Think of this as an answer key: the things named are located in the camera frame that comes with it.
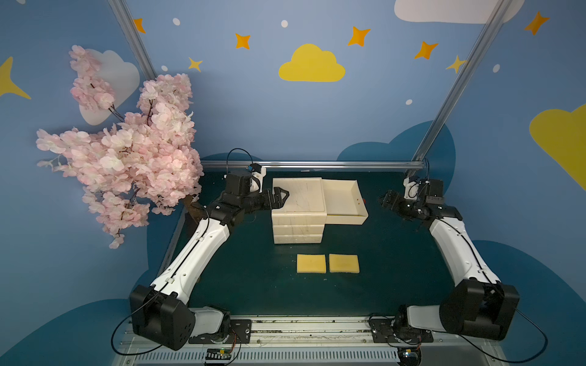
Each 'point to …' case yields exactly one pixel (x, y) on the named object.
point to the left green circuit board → (218, 354)
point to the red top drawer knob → (364, 200)
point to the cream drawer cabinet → (301, 218)
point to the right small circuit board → (410, 356)
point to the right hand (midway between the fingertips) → (391, 200)
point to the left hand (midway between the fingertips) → (279, 191)
